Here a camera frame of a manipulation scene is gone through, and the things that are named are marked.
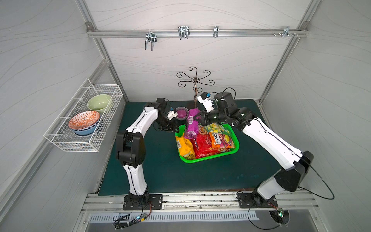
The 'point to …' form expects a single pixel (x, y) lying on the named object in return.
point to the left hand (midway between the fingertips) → (175, 131)
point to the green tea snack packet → (216, 127)
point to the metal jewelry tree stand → (196, 80)
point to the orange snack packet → (224, 143)
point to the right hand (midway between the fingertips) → (194, 116)
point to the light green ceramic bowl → (99, 102)
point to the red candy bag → (203, 145)
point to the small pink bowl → (182, 112)
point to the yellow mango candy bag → (185, 148)
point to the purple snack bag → (192, 128)
